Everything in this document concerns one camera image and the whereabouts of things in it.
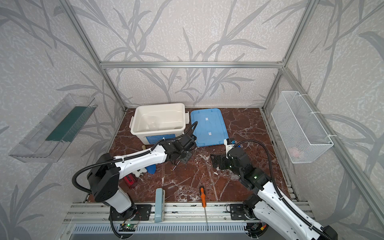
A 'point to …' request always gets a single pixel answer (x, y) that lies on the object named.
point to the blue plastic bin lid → (210, 128)
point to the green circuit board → (126, 227)
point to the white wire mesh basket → (302, 136)
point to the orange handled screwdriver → (204, 201)
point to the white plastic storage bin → (152, 123)
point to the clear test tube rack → (234, 177)
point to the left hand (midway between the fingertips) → (189, 149)
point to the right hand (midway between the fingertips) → (218, 150)
